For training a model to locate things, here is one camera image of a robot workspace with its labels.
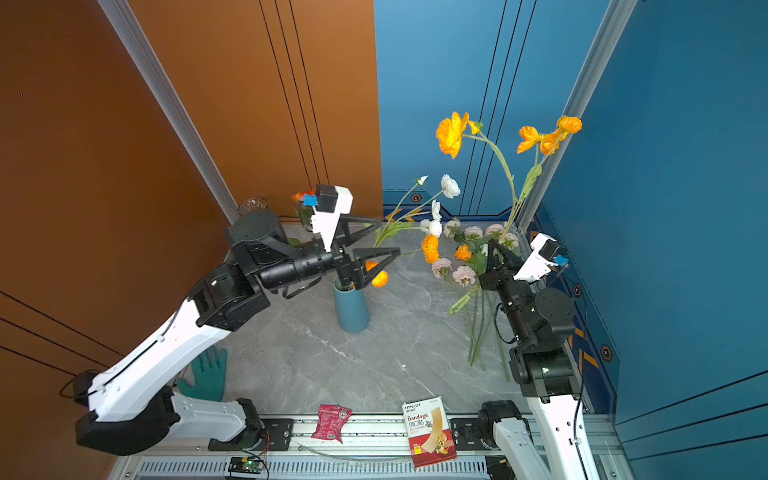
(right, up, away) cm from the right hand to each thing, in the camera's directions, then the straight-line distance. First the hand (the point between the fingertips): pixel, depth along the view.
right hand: (484, 241), depth 60 cm
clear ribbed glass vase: (-66, +14, +40) cm, 78 cm away
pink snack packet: (-34, -45, +14) cm, 58 cm away
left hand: (-19, +1, -12) cm, 23 cm away
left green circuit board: (-54, -53, +11) cm, 77 cm away
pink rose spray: (+11, +4, +52) cm, 54 cm away
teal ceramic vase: (-30, -17, +21) cm, 41 cm away
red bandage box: (-10, -46, +10) cm, 48 cm away
